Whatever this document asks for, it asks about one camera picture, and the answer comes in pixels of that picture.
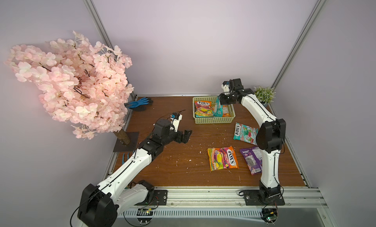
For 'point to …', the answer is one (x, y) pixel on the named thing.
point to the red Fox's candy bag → (203, 108)
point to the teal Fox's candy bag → (246, 133)
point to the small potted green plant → (265, 95)
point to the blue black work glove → (139, 105)
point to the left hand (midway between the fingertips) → (187, 128)
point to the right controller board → (270, 215)
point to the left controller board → (144, 215)
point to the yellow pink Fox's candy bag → (222, 158)
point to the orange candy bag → (225, 112)
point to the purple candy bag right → (253, 157)
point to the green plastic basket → (212, 120)
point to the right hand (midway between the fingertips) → (222, 96)
